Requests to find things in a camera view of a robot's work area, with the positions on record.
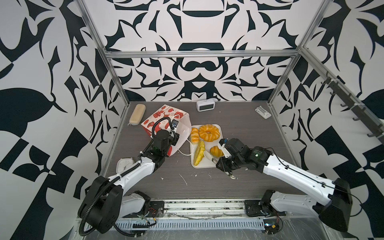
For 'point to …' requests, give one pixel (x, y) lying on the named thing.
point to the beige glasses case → (137, 114)
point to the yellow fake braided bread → (209, 133)
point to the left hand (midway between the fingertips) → (172, 124)
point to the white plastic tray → (205, 163)
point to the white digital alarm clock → (205, 105)
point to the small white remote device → (263, 112)
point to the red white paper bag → (184, 128)
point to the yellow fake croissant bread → (199, 153)
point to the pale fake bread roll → (194, 136)
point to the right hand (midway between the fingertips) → (217, 165)
